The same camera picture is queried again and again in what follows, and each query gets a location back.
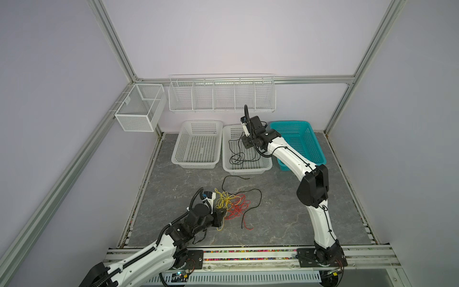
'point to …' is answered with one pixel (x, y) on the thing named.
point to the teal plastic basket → (300, 136)
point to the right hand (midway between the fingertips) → (249, 137)
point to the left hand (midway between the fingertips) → (226, 213)
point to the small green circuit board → (179, 277)
